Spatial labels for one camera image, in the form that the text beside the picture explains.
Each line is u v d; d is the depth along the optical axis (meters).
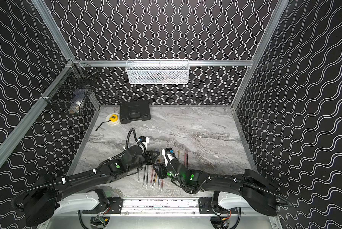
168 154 0.71
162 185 0.82
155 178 0.84
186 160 0.90
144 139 0.73
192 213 0.74
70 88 0.93
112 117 1.10
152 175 0.86
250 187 0.42
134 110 1.10
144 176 0.85
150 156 0.73
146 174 0.86
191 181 0.59
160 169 0.66
